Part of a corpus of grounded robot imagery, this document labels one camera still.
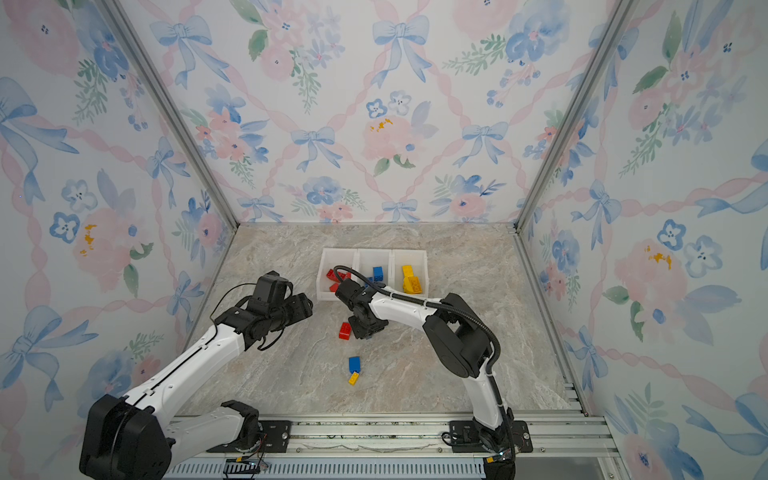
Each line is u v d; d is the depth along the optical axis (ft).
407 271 3.42
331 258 3.43
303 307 2.51
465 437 2.40
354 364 2.82
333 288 3.33
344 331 2.96
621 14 2.26
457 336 1.68
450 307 1.73
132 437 1.27
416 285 3.30
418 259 3.41
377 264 3.43
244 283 3.39
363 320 2.30
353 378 2.68
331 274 3.39
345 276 3.48
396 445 2.42
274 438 2.44
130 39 2.37
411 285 3.30
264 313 2.06
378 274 3.37
